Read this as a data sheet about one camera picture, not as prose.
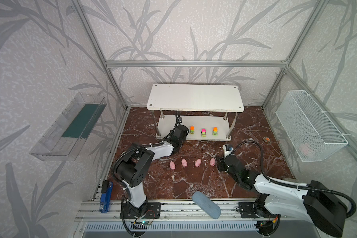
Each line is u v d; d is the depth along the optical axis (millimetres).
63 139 646
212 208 721
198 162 887
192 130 961
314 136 620
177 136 736
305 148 734
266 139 1012
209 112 1167
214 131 959
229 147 739
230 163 634
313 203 417
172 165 873
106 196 754
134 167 480
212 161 887
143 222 706
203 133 943
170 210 752
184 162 889
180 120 838
